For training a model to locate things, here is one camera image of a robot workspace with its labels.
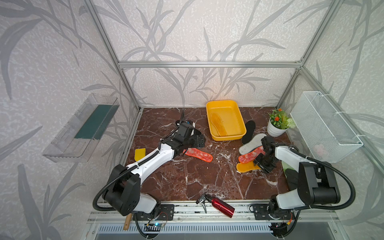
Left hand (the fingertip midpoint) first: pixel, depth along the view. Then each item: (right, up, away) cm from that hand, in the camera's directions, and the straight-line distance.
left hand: (199, 139), depth 85 cm
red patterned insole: (-3, -10, +10) cm, 14 cm away
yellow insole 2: (+28, -17, +4) cm, 33 cm away
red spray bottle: (+9, -31, -12) cm, 34 cm away
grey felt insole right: (+35, -5, +14) cm, 38 cm away
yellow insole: (+13, +11, +27) cm, 32 cm away
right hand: (+35, -16, +5) cm, 39 cm away
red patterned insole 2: (+33, -11, +8) cm, 36 cm away
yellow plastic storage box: (+24, +16, +31) cm, 42 cm away
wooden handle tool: (-34, -36, -16) cm, 52 cm away
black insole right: (+37, +6, +24) cm, 45 cm away
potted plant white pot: (+50, +4, +13) cm, 52 cm away
